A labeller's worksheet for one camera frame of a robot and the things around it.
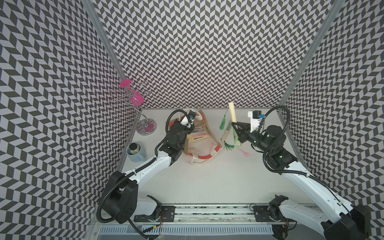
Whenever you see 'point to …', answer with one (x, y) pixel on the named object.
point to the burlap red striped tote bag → (202, 144)
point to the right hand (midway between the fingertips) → (232, 125)
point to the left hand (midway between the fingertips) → (185, 113)
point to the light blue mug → (135, 152)
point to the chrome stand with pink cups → (134, 93)
